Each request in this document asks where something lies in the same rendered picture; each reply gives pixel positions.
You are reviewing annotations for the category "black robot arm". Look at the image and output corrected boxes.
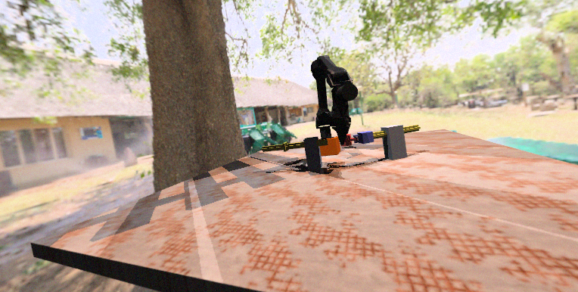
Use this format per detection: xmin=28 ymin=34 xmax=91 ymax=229
xmin=311 ymin=55 xmax=358 ymax=140

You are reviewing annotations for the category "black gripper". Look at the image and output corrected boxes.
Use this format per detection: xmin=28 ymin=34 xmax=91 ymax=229
xmin=330 ymin=102 xmax=351 ymax=145

